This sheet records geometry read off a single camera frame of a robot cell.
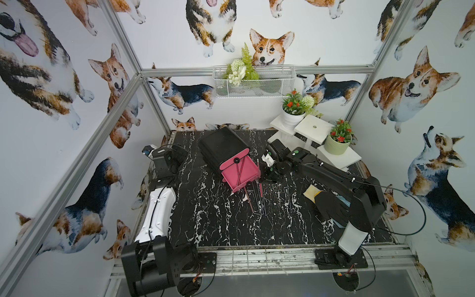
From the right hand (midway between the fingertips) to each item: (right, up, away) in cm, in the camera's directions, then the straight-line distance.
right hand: (256, 181), depth 80 cm
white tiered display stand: (+29, +23, +10) cm, 38 cm away
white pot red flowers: (+19, +34, +12) cm, 41 cm away
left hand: (-35, +15, +1) cm, 38 cm away
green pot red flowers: (+36, +17, +2) cm, 40 cm away
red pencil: (-5, -7, +15) cm, 17 cm away
